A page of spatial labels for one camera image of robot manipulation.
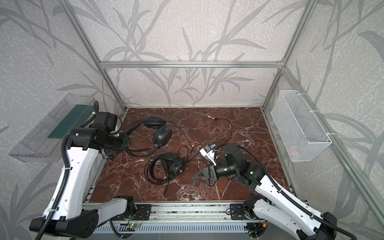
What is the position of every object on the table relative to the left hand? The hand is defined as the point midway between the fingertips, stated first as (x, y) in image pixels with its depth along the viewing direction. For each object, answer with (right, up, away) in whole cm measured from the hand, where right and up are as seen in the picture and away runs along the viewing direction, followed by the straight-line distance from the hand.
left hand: (132, 140), depth 69 cm
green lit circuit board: (0, -41, +2) cm, 41 cm away
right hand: (+31, -13, -6) cm, 34 cm away
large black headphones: (+16, +3, -5) cm, 17 cm away
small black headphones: (+17, -16, +11) cm, 26 cm away
